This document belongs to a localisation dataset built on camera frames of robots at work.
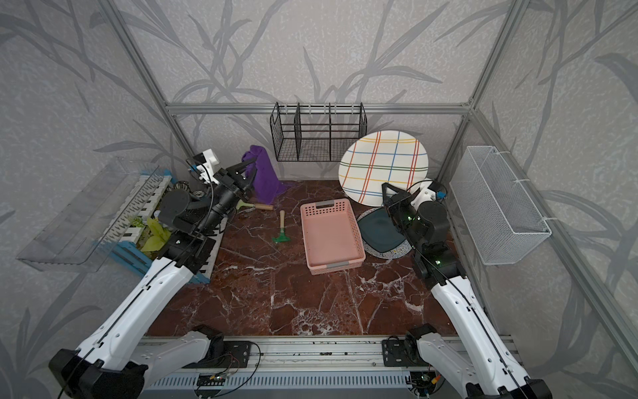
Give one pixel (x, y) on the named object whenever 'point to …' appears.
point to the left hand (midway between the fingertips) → (263, 163)
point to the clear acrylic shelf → (76, 235)
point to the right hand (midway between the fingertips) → (382, 184)
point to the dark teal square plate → (380, 231)
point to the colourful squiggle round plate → (396, 252)
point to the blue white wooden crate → (120, 238)
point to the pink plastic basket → (332, 241)
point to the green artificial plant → (159, 234)
